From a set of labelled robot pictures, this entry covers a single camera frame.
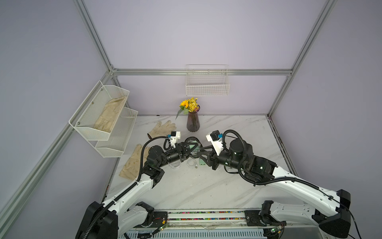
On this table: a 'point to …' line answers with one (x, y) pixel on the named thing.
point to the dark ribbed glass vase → (193, 123)
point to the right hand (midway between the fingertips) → (201, 152)
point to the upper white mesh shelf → (96, 116)
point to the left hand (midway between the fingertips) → (197, 148)
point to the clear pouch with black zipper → (191, 139)
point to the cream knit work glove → (160, 131)
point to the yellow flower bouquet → (190, 105)
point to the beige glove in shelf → (104, 120)
